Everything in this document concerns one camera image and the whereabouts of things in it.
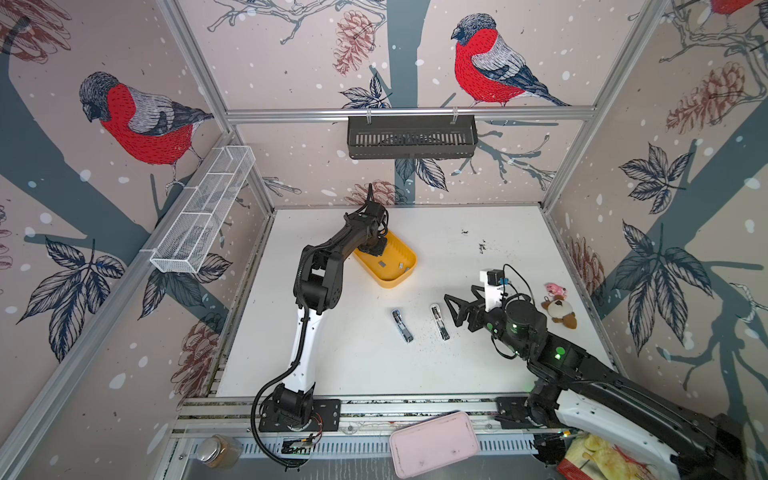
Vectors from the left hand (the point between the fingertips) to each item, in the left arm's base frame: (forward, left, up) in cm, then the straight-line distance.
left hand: (375, 247), depth 105 cm
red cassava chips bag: (-61, -51, +1) cm, 80 cm away
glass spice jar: (-59, +31, +8) cm, 67 cm away
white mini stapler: (-26, -20, -1) cm, 33 cm away
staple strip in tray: (-5, -2, -2) cm, 6 cm away
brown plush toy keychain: (-24, -57, 0) cm, 62 cm away
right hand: (-29, -22, +18) cm, 40 cm away
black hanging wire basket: (+31, -12, +25) cm, 42 cm away
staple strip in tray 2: (-6, -9, -2) cm, 11 cm away
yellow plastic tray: (-6, -7, -3) cm, 10 cm away
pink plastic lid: (-58, -15, +1) cm, 60 cm away
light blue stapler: (-31, -10, -1) cm, 33 cm away
